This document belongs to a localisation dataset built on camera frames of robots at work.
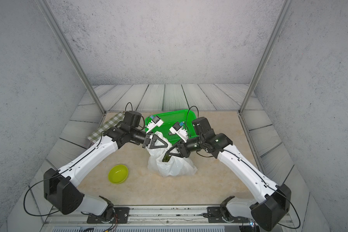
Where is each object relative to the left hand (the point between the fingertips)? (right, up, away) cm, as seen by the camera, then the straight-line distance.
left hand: (166, 147), depth 64 cm
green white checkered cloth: (-47, +11, +50) cm, 69 cm away
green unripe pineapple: (0, -6, +4) cm, 7 cm away
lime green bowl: (-31, -20, +24) cm, 44 cm away
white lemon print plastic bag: (+4, -9, +1) cm, 10 cm away
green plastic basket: (+10, +16, +46) cm, 50 cm away
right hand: (+2, -2, 0) cm, 3 cm away
